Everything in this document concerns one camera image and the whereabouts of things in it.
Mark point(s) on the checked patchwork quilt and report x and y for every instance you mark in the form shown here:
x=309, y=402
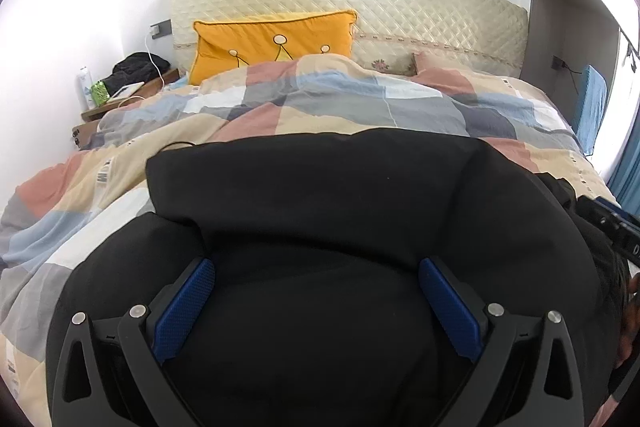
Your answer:
x=300, y=102

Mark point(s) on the small dark wall socket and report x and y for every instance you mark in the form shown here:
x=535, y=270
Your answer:
x=559, y=62

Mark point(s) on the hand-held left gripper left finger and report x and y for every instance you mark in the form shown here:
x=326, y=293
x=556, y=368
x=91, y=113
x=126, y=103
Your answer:
x=182, y=307

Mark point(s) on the wooden nightstand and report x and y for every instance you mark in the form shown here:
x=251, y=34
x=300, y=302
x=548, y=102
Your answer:
x=87, y=134

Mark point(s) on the white flat box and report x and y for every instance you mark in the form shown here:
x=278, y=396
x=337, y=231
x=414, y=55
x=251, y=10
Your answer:
x=127, y=90

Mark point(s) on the cream quilted headboard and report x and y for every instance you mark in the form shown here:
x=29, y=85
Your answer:
x=425, y=12

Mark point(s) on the pink pillow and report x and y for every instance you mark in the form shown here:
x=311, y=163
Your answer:
x=442, y=64

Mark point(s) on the grey wall socket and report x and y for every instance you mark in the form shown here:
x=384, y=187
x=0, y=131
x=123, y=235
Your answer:
x=162, y=28

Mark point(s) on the blue curtain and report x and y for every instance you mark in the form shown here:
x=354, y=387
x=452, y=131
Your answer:
x=627, y=182

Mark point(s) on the black bag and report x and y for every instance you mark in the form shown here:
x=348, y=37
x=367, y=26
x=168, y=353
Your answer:
x=135, y=67

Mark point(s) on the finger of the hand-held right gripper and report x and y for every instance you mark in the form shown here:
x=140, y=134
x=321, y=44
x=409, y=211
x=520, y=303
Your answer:
x=602, y=214

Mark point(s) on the green tissue pack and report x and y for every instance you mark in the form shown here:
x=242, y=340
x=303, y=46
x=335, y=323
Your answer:
x=98, y=94

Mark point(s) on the person's right hand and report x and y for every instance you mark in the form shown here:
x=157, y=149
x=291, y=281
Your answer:
x=631, y=317

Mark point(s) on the black puffer jacket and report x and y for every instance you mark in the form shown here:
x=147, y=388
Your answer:
x=325, y=217

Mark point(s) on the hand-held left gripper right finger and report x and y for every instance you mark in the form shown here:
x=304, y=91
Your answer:
x=450, y=307

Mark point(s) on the cream floral pillow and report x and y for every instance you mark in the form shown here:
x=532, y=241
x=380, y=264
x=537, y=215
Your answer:
x=385, y=57

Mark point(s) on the yellow crown print pillow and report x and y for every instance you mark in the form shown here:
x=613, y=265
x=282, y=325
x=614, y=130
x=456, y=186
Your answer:
x=240, y=52

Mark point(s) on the white spray bottle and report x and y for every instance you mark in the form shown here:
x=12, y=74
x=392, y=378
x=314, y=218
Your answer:
x=84, y=87

